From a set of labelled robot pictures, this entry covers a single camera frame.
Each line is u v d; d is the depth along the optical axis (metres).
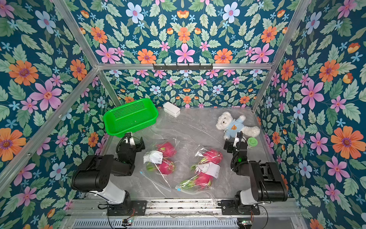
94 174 0.46
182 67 0.93
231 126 0.99
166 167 0.80
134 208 0.73
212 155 0.82
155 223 0.70
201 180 0.75
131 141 0.82
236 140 0.82
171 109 1.15
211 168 0.78
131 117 1.12
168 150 0.86
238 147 0.69
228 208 0.73
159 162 0.78
